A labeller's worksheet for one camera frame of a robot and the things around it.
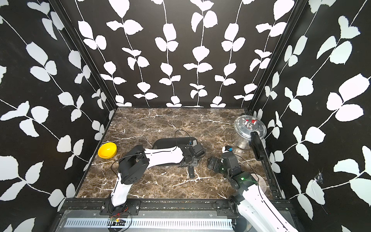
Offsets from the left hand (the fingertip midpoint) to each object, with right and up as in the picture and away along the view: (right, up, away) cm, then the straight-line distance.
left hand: (194, 159), depth 90 cm
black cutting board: (-19, +9, +10) cm, 23 cm away
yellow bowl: (-57, +5, +3) cm, 57 cm away
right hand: (+12, +2, -9) cm, 15 cm away
